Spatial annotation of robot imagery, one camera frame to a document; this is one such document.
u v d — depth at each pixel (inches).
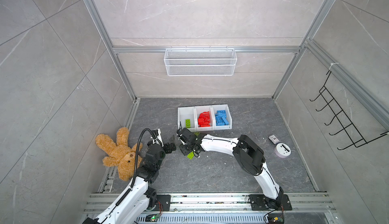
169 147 29.2
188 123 39.7
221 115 41.3
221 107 41.7
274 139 37.4
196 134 38.5
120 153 32.2
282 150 34.8
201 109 41.2
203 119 39.3
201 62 39.6
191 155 35.5
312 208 28.9
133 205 19.7
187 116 43.2
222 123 39.7
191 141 27.7
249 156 20.7
